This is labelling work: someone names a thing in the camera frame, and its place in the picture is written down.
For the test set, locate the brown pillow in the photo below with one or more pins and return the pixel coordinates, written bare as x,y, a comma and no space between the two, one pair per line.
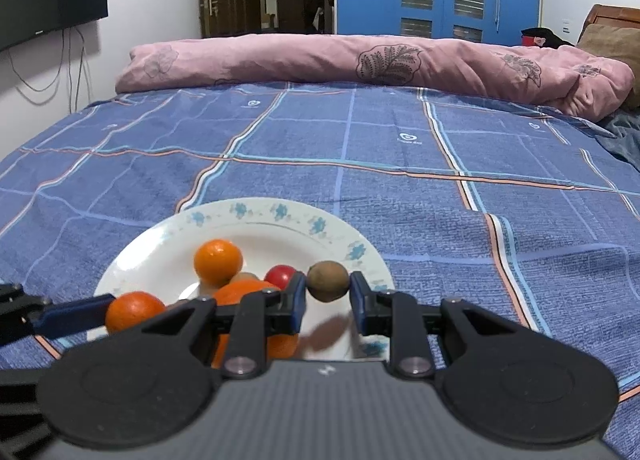
615,47

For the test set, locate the pink quilt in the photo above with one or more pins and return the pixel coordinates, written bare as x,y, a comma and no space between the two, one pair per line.
350,65

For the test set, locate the brown longan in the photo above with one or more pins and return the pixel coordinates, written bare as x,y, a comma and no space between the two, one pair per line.
243,277

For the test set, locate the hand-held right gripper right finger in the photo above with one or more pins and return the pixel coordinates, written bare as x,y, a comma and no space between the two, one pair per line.
358,304

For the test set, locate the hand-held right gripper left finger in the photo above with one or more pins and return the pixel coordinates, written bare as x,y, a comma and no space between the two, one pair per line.
298,304

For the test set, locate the large orange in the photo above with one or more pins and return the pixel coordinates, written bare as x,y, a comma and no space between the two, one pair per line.
245,292

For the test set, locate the white floral rim plate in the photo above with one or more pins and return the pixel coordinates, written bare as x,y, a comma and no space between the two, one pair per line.
280,235

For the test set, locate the grey-blue blanket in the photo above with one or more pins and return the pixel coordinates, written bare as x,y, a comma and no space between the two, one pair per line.
622,137

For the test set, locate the blue plaid bed sheet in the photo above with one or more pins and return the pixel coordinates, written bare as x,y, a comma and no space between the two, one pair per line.
375,180

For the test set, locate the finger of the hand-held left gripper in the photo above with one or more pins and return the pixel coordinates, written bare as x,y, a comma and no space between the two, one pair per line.
75,315

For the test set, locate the black and red garment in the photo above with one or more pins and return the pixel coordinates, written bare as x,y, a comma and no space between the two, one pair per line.
542,37

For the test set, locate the small orange tomato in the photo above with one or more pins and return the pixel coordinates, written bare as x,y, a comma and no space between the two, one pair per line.
132,312
218,262

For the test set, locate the wooden headboard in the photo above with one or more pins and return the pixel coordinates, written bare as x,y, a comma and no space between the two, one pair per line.
612,15

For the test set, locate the red cherry tomato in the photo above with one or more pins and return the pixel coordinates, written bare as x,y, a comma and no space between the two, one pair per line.
278,276

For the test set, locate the brown kiwi fruit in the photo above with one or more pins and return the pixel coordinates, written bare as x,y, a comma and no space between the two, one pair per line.
327,281

